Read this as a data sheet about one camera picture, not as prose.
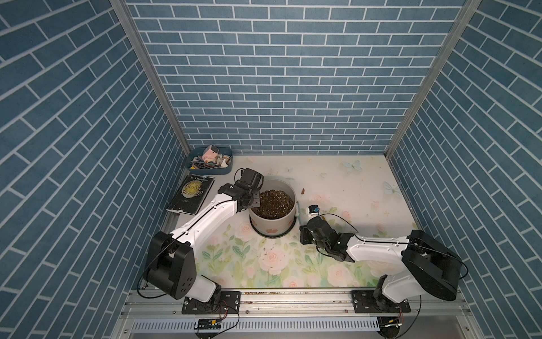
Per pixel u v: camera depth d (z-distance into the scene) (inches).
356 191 41.9
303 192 41.4
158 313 28.8
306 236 30.2
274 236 34.2
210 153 43.8
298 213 35.5
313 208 30.8
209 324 28.3
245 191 23.9
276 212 33.8
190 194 40.1
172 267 16.3
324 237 26.1
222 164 43.1
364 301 29.0
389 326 27.7
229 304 29.0
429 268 17.3
